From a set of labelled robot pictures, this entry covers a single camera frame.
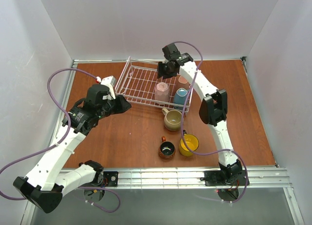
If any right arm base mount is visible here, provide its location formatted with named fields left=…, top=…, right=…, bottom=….
left=200, top=170, right=250, bottom=202

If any pink floral mug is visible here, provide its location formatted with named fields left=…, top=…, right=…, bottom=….
left=178, top=75, right=189, bottom=86

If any white wire dish rack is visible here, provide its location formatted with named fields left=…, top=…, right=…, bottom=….
left=115, top=57, right=183, bottom=110

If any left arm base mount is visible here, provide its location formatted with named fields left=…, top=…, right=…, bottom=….
left=83, top=171, right=118, bottom=202

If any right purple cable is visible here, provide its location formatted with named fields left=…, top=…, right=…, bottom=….
left=174, top=41, right=249, bottom=204

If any aluminium front rail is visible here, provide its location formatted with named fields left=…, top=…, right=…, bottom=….
left=58, top=168, right=292, bottom=189

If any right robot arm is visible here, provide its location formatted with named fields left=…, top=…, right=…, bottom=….
left=157, top=42, right=242, bottom=184

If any white mug pink handle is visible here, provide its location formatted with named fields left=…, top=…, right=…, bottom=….
left=154, top=82, right=170, bottom=105

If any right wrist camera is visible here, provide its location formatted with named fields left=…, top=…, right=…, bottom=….
left=162, top=43, right=181, bottom=61

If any dark brown glazed mug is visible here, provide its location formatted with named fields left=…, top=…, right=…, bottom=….
left=158, top=136, right=176, bottom=160

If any yellow enamel mug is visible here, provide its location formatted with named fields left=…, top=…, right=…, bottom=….
left=179, top=130, right=199, bottom=157

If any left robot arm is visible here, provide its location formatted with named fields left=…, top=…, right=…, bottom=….
left=13, top=84, right=131, bottom=213

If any blue floral mug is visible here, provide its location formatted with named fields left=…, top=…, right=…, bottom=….
left=173, top=88, right=188, bottom=110

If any beige round mug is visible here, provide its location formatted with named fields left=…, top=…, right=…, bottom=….
left=162, top=108, right=182, bottom=131

